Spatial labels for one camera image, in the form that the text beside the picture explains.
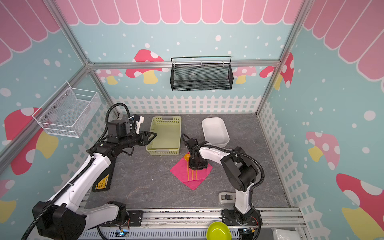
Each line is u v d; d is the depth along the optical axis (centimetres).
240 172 49
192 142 77
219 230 71
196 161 79
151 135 77
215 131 108
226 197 78
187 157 95
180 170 90
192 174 89
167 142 98
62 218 38
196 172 89
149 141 70
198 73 96
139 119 70
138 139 68
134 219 74
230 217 74
